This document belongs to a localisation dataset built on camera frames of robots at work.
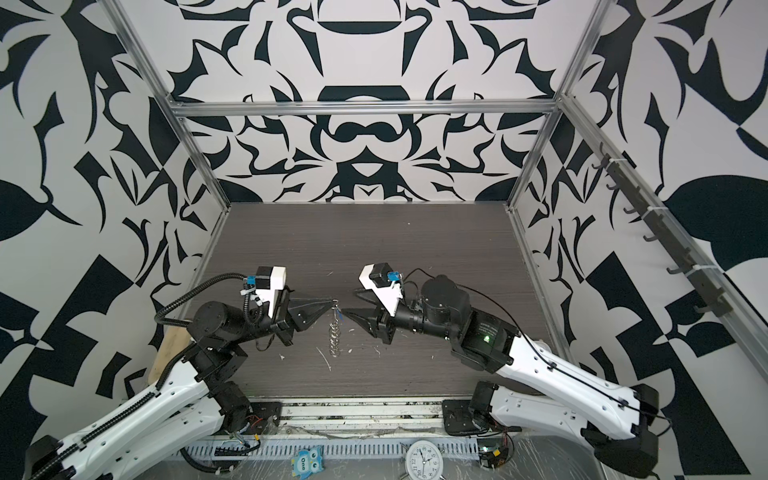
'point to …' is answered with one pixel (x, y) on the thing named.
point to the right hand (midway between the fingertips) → (350, 302)
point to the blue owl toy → (307, 461)
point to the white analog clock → (424, 461)
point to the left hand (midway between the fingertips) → (332, 299)
